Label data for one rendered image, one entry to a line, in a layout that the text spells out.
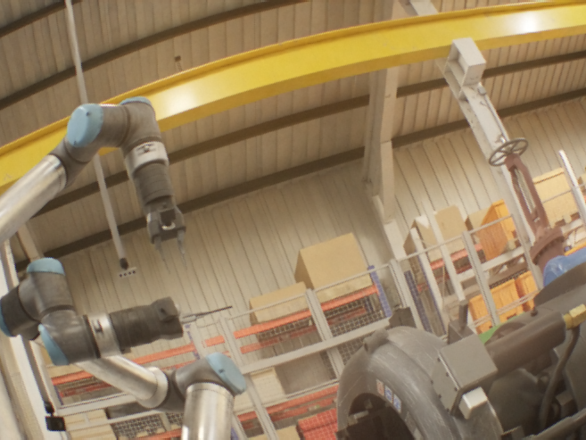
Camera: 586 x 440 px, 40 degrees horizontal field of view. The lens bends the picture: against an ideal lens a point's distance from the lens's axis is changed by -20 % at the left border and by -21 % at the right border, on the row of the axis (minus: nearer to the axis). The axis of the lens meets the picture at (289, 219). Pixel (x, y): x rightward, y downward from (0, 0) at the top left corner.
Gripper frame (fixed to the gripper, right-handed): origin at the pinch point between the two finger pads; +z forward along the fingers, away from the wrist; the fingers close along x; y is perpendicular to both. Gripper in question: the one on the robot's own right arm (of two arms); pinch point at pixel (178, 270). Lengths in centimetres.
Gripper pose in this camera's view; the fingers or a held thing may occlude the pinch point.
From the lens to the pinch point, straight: 185.5
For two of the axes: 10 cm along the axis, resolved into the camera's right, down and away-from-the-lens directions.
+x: 9.3, -2.6, 2.8
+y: 1.5, -4.1, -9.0
